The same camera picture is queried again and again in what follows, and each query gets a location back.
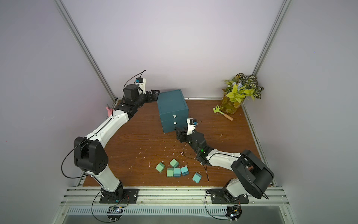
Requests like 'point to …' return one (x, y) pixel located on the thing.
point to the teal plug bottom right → (184, 171)
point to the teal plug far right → (196, 177)
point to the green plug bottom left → (170, 172)
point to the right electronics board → (233, 212)
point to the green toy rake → (217, 109)
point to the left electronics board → (114, 213)
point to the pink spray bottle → (109, 110)
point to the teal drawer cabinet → (173, 109)
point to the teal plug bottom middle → (177, 172)
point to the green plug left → (160, 167)
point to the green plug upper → (174, 163)
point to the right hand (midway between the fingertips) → (179, 125)
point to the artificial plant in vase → (235, 91)
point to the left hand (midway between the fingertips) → (156, 90)
